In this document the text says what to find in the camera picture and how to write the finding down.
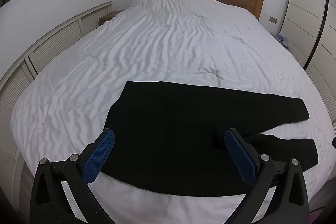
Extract black pants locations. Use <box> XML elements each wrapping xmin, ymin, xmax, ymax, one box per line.
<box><xmin>101</xmin><ymin>81</ymin><xmax>319</xmax><ymax>198</ymax></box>

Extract white louvered cabinet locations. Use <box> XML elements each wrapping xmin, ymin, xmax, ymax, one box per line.
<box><xmin>0</xmin><ymin>1</ymin><xmax>113</xmax><ymax>214</ymax></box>

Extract blue patterned packet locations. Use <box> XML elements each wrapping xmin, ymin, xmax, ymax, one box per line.
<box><xmin>277</xmin><ymin>33</ymin><xmax>290</xmax><ymax>46</ymax></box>

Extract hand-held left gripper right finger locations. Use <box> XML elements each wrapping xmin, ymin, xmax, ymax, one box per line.
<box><xmin>224</xmin><ymin>128</ymin><xmax>310</xmax><ymax>224</ymax></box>

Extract white bed duvet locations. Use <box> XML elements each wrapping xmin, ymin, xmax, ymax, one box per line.
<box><xmin>10</xmin><ymin>0</ymin><xmax>336</xmax><ymax>224</ymax></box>

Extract wooden nightstand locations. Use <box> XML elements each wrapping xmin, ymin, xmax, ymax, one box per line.
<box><xmin>99</xmin><ymin>11</ymin><xmax>123</xmax><ymax>25</ymax></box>

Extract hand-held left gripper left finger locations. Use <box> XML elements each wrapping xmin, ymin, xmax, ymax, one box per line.
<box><xmin>29</xmin><ymin>128</ymin><xmax>124</xmax><ymax>224</ymax></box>

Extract white wardrobe doors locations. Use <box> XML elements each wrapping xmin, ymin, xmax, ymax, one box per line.
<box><xmin>278</xmin><ymin>0</ymin><xmax>336</xmax><ymax>122</ymax></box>

